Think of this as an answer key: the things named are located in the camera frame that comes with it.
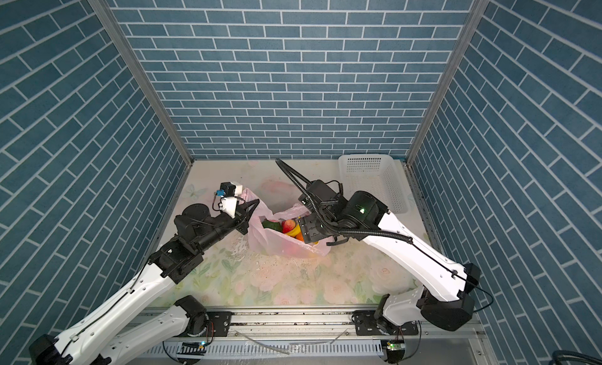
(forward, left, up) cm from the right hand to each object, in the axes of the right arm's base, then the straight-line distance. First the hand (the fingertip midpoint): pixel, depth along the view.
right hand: (313, 227), depth 66 cm
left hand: (+5, +15, +3) cm, 16 cm away
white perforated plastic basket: (+47, -28, -26) cm, 61 cm away
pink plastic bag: (-2, +14, -9) cm, 16 cm away
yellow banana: (+11, +8, -24) cm, 28 cm away
